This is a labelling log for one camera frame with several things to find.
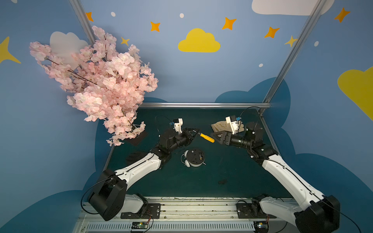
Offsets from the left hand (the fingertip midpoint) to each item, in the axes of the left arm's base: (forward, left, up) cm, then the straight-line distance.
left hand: (201, 128), depth 73 cm
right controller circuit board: (-39, -32, -32) cm, 60 cm away
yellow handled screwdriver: (-4, -3, -3) cm, 6 cm away
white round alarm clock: (-4, +2, -25) cm, 26 cm away
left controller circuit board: (-40, +30, -30) cm, 58 cm away
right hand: (-3, -7, -1) cm, 8 cm away
